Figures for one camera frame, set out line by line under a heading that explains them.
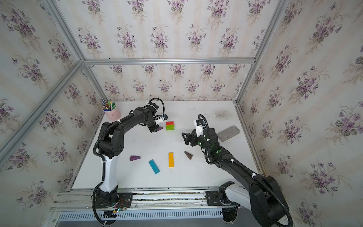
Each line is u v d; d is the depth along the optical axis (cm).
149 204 73
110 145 56
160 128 95
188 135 72
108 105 104
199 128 72
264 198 40
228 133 97
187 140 73
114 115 103
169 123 103
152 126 90
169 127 102
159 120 91
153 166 85
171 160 88
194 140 72
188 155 88
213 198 74
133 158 87
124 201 72
